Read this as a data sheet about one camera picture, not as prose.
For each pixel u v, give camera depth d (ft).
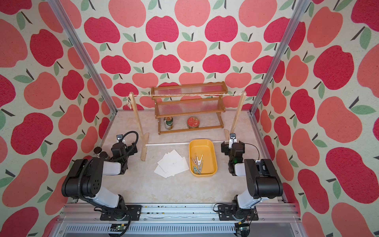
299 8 2.31
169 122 3.32
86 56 2.90
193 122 3.55
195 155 3.14
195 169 2.89
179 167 2.98
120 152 2.43
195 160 3.01
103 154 2.82
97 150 2.89
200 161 2.98
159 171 2.91
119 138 2.69
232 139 2.63
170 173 2.88
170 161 3.09
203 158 3.05
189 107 4.06
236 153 2.37
